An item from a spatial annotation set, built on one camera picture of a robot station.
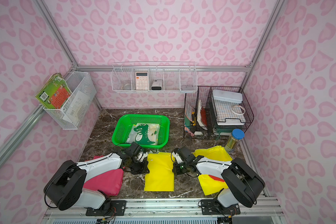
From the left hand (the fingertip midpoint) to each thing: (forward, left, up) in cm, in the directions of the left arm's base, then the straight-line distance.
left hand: (150, 170), depth 85 cm
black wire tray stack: (+31, -50, +18) cm, 62 cm away
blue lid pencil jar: (+13, -50, +18) cm, 55 cm away
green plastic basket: (+33, +23, +3) cm, 41 cm away
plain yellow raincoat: (-4, -6, -1) cm, 8 cm away
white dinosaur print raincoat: (+23, +6, +5) cm, 24 cm away
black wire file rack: (+40, -32, +10) cm, 53 cm away
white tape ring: (+29, -55, +19) cm, 65 cm away
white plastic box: (+43, -52, +21) cm, 70 cm away
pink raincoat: (-7, +22, +1) cm, 23 cm away
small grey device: (+44, -4, +29) cm, 53 cm away
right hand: (0, -13, -1) cm, 13 cm away
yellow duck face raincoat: (-8, -36, -1) cm, 37 cm away
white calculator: (+49, +7, +30) cm, 57 cm away
